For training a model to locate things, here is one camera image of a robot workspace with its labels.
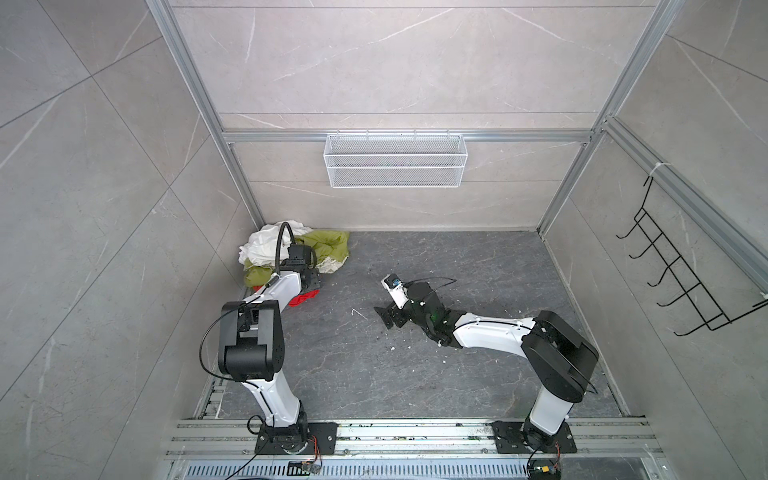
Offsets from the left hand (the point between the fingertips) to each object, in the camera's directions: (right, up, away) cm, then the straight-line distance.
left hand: (302, 275), depth 97 cm
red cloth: (-2, -9, +1) cm, 9 cm away
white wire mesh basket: (+31, +39, +4) cm, 50 cm away
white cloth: (-14, +10, +1) cm, 17 cm away
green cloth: (+7, +10, +7) cm, 14 cm away
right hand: (+28, -6, -9) cm, 30 cm away
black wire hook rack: (+95, -1, -34) cm, 101 cm away
